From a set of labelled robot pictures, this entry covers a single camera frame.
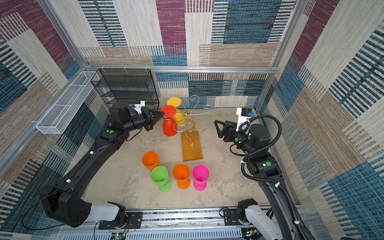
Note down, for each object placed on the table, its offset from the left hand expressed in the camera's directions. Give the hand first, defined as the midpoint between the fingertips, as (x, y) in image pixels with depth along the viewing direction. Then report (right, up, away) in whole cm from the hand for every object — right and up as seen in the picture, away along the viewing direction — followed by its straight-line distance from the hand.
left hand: (165, 110), depth 69 cm
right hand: (+24, -7, -3) cm, 25 cm away
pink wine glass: (+16, -32, +7) cm, 36 cm away
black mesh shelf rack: (-33, +21, +40) cm, 55 cm away
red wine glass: (0, -8, +9) cm, 12 cm away
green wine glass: (-5, -33, +9) cm, 34 cm away
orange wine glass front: (-10, -25, +13) cm, 30 cm away
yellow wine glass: (+5, -2, +11) cm, 12 cm away
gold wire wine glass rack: (+11, -18, +28) cm, 35 cm away
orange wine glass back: (+6, -31, +9) cm, 33 cm away
